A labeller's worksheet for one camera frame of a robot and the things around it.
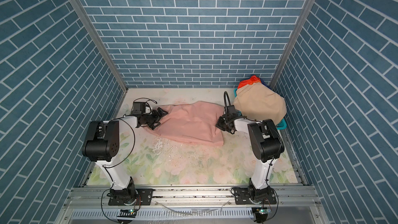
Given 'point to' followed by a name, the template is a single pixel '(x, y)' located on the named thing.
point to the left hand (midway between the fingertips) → (165, 116)
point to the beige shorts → (258, 101)
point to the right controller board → (261, 213)
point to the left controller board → (129, 213)
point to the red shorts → (253, 79)
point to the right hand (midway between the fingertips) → (216, 122)
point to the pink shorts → (194, 122)
